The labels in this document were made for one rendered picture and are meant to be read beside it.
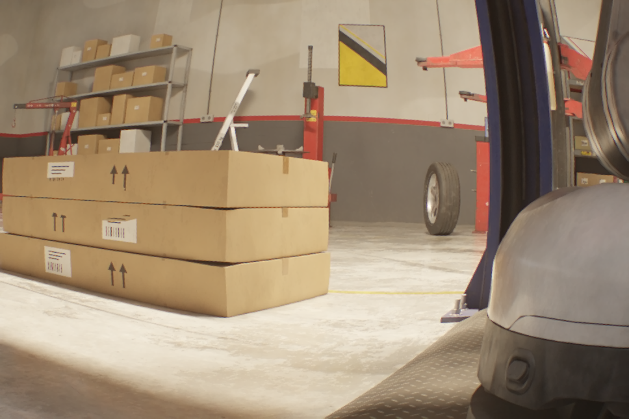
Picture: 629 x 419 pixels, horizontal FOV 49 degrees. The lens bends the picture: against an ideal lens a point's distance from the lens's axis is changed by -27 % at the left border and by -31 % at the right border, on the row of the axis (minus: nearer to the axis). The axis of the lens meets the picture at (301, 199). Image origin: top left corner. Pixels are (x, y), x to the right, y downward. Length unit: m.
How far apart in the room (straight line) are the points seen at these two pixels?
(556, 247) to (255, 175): 2.09
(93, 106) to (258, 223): 9.12
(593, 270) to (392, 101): 9.89
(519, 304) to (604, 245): 0.12
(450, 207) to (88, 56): 6.07
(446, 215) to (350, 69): 3.10
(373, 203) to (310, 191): 7.36
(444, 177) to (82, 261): 5.68
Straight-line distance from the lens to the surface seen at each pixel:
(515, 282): 0.65
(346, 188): 10.50
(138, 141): 11.22
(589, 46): 10.22
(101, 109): 11.74
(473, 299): 2.56
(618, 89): 0.67
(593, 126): 0.81
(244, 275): 2.57
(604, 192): 0.61
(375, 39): 10.55
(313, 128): 9.68
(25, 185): 2.96
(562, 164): 4.34
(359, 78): 10.53
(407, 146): 10.32
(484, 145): 8.81
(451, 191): 8.01
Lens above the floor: 0.35
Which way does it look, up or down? level
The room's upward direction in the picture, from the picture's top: 2 degrees clockwise
